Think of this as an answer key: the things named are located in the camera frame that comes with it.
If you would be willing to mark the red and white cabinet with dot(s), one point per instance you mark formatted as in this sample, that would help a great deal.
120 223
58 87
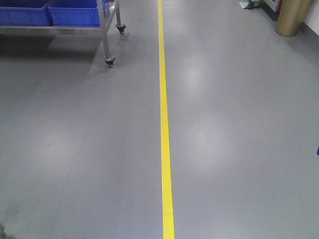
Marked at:
271 3

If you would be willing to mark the green plant with gold pot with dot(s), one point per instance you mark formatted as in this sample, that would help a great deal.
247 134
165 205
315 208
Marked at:
290 20

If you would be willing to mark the row of blue bins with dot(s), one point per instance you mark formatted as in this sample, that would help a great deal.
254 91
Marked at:
74 15

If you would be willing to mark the steel rack on castors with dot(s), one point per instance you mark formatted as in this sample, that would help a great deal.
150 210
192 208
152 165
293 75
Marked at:
49 31

